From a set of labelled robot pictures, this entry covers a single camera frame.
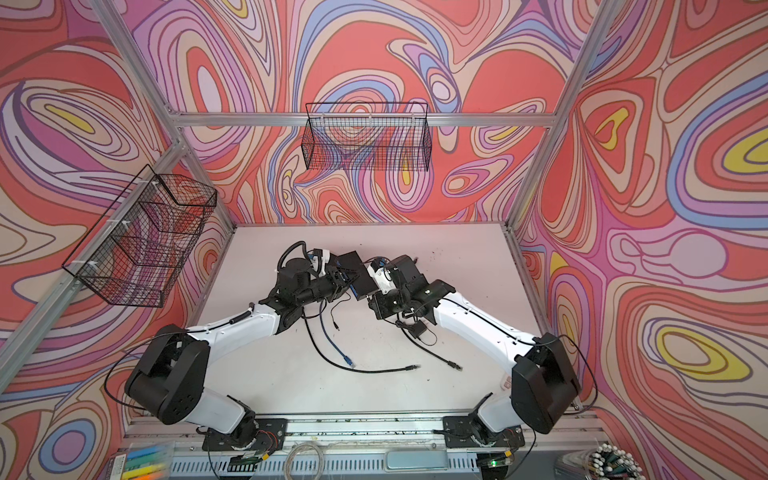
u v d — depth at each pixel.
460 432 0.74
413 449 0.72
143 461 0.70
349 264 0.84
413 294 0.60
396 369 0.84
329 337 0.91
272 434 0.72
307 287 0.69
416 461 0.69
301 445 0.71
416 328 0.89
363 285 0.82
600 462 0.56
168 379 0.44
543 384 0.41
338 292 0.75
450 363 0.84
